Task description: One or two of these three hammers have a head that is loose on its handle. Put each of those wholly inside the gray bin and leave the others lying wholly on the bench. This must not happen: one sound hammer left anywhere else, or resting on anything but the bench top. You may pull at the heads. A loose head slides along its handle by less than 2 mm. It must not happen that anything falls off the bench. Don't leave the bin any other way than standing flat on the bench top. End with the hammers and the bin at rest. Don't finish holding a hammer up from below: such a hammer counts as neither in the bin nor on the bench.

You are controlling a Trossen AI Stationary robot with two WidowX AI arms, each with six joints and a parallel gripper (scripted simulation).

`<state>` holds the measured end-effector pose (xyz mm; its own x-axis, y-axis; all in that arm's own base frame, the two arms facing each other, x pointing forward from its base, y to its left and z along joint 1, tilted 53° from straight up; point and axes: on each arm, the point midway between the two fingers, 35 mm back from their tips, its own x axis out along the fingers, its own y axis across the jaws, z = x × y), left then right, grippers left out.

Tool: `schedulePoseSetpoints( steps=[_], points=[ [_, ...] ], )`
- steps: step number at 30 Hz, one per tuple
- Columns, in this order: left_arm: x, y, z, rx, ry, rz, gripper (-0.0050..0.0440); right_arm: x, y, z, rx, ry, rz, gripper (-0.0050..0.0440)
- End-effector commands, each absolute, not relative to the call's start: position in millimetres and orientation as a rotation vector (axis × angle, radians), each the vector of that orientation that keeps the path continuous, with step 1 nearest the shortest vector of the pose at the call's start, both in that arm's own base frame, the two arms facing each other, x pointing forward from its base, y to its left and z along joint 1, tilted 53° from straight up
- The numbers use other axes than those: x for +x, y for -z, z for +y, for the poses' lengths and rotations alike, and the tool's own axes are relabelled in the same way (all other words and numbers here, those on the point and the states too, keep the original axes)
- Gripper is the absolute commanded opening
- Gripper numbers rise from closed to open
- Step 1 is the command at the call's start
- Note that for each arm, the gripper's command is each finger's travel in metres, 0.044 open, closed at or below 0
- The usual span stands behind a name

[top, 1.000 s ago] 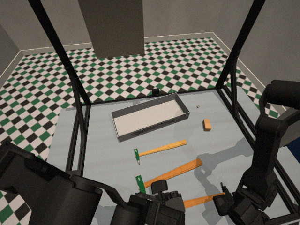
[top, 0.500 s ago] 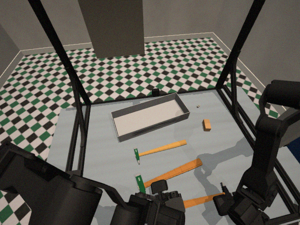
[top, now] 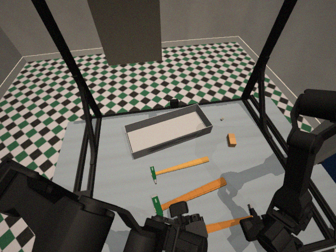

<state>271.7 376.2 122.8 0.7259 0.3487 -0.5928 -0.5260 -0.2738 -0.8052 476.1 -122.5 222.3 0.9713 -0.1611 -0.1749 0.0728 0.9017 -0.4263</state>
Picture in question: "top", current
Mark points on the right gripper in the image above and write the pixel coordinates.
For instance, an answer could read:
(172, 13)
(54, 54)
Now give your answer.
(177, 209)

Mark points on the orange rectangular block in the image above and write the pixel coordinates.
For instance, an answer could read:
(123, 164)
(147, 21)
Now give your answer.
(231, 140)

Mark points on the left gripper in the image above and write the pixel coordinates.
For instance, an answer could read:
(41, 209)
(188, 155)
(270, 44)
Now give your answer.
(253, 225)

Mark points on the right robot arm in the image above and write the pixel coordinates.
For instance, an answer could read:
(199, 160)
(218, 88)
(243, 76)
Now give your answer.
(82, 225)

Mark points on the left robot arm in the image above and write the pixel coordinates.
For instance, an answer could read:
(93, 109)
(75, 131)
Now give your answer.
(293, 199)

